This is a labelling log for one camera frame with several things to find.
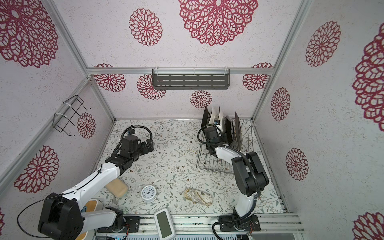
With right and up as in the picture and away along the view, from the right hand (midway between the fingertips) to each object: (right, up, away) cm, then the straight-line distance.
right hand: (223, 131), depth 94 cm
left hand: (-46, -9, -8) cm, 48 cm away
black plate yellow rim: (+11, +3, +6) cm, 13 cm away
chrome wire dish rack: (-11, -19, +1) cm, 22 cm away
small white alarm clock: (-43, -34, -14) cm, 57 cm away
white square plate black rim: (-1, +3, -3) cm, 4 cm away
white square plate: (-6, +5, -11) cm, 13 cm away
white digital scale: (-33, -44, -24) cm, 60 cm away
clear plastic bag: (-16, -35, -14) cm, 41 cm away
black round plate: (+3, 0, -3) cm, 4 cm away
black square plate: (-11, +9, +1) cm, 14 cm away
